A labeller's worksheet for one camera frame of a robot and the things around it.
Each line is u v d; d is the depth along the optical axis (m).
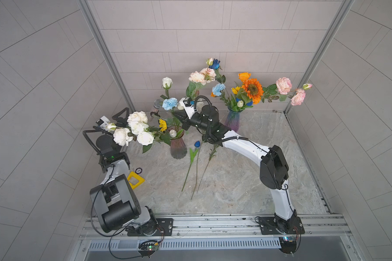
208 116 0.60
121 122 0.64
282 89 0.69
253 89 0.72
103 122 0.68
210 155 0.94
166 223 0.72
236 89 0.89
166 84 0.77
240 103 0.82
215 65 0.77
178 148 0.99
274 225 0.66
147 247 0.65
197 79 0.68
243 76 0.87
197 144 0.97
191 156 0.94
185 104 0.64
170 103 0.68
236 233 0.71
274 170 0.50
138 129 0.56
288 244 0.68
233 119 0.96
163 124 0.75
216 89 0.82
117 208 0.42
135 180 0.84
